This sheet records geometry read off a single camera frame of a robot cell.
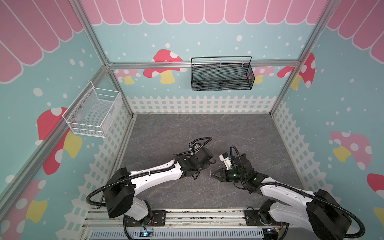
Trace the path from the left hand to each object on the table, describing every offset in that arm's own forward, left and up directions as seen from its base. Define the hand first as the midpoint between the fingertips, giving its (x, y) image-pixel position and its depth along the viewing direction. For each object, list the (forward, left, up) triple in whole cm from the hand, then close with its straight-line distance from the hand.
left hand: (205, 164), depth 81 cm
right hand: (-6, -3, -1) cm, 6 cm away
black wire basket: (+52, -3, +23) cm, 57 cm away
